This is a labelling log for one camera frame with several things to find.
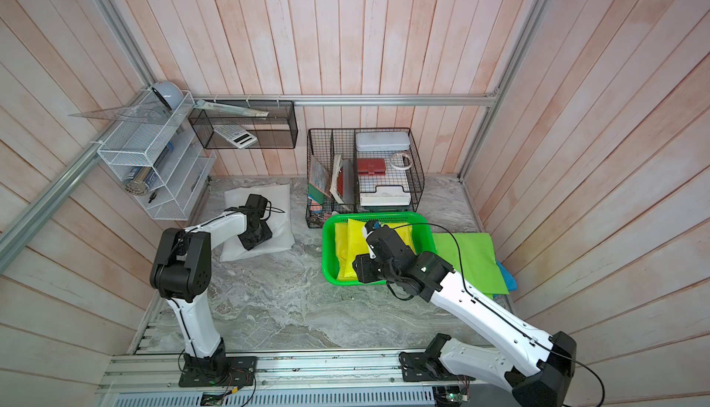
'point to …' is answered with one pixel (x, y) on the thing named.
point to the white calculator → (239, 137)
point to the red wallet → (372, 166)
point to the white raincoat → (279, 198)
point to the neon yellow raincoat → (357, 244)
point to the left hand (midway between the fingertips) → (263, 241)
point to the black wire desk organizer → (334, 184)
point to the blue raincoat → (509, 279)
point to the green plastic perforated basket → (422, 228)
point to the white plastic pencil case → (382, 141)
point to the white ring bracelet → (398, 166)
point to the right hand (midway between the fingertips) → (358, 261)
